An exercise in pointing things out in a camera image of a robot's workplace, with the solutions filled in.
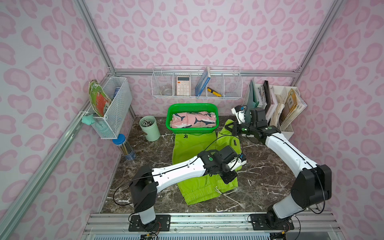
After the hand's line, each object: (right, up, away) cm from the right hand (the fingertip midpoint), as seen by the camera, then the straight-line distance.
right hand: (224, 126), depth 82 cm
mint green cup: (-44, 0, +12) cm, 46 cm away
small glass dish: (-34, +22, +12) cm, 42 cm away
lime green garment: (-23, -14, +22) cm, 34 cm away
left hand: (+4, -23, -7) cm, 25 cm away
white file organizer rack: (+41, +14, +16) cm, 46 cm away
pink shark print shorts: (-17, +4, +18) cm, 25 cm away
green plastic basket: (-27, +14, +35) cm, 47 cm away
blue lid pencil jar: (-56, -12, +4) cm, 58 cm away
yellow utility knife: (-4, +22, +16) cm, 28 cm away
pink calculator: (-24, +26, +13) cm, 37 cm away
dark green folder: (+17, +12, +4) cm, 22 cm away
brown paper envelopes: (+45, +12, +10) cm, 47 cm away
